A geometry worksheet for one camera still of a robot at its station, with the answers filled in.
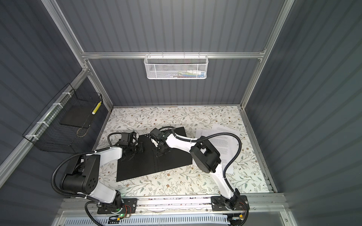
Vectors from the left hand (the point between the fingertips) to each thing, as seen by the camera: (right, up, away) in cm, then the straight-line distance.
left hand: (144, 148), depth 95 cm
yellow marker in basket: (-24, +26, -14) cm, 38 cm away
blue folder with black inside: (+2, -9, -4) cm, 10 cm away
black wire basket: (-37, +14, -31) cm, 50 cm away
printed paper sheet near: (+58, +1, +1) cm, 58 cm away
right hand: (+10, -4, -3) cm, 12 cm away
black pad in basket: (-30, +22, -19) cm, 42 cm away
